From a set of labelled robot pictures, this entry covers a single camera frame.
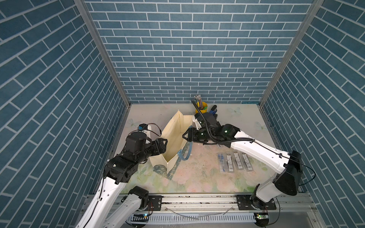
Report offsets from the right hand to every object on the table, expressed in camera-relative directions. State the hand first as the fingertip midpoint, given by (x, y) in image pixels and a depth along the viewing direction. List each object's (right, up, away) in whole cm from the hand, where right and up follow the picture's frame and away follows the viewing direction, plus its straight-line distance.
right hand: (186, 136), depth 73 cm
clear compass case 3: (+32, -17, +14) cm, 39 cm away
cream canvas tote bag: (-9, 0, +10) cm, 13 cm away
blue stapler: (+21, +15, +39) cm, 47 cm away
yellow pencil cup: (+13, +18, +33) cm, 40 cm away
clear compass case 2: (+27, -17, +14) cm, 35 cm away
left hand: (-10, -2, -4) cm, 11 cm away
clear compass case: (+22, -17, +16) cm, 32 cm away
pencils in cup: (+8, +22, +31) cm, 39 cm away
